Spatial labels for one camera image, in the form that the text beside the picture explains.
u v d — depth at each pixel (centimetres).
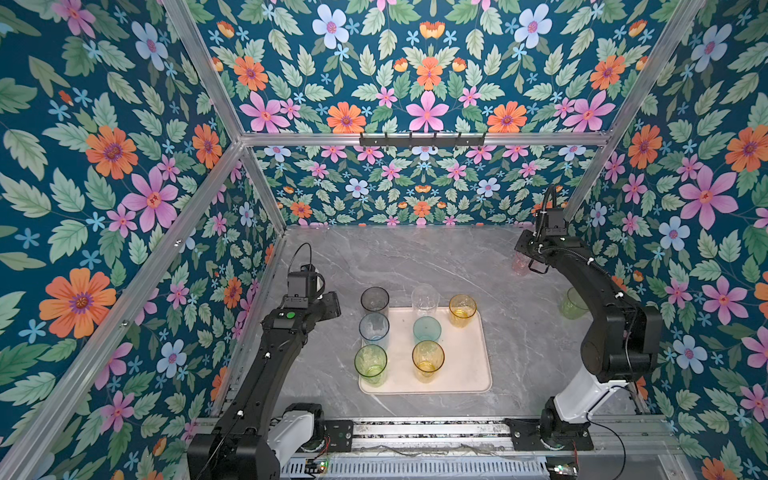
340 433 74
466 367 86
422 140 93
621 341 47
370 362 83
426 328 87
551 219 69
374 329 86
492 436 75
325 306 73
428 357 76
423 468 77
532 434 73
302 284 60
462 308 93
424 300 99
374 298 85
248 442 40
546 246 66
